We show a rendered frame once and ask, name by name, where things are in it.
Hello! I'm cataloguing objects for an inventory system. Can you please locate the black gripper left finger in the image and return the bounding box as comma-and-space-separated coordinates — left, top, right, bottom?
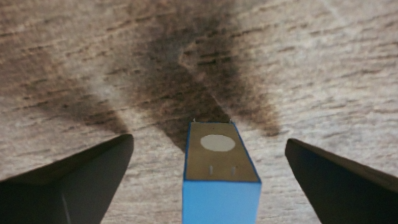
0, 134, 134, 224

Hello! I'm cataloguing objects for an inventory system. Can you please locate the blue block with black patch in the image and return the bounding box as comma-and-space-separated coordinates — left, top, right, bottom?
182, 118, 262, 224

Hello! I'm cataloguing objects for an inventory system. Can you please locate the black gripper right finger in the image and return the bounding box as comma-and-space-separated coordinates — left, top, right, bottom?
284, 138, 398, 224

